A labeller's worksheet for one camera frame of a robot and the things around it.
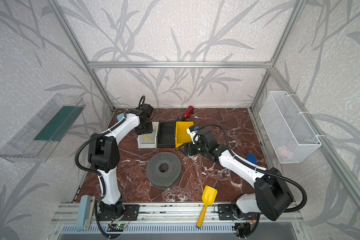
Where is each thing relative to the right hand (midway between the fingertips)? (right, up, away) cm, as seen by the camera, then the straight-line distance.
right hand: (184, 141), depth 82 cm
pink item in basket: (+50, -3, -9) cm, 51 cm away
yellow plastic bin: (-2, 0, +24) cm, 24 cm away
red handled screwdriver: (+3, +20, +34) cm, 40 cm away
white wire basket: (+46, +4, -21) cm, 51 cm away
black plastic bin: (-14, +1, +23) cm, 27 cm away
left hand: (-23, +8, +14) cm, 28 cm away
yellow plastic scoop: (+14, -28, -3) cm, 32 cm away
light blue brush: (-52, +15, +34) cm, 64 cm away
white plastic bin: (-29, -4, +17) cm, 33 cm away
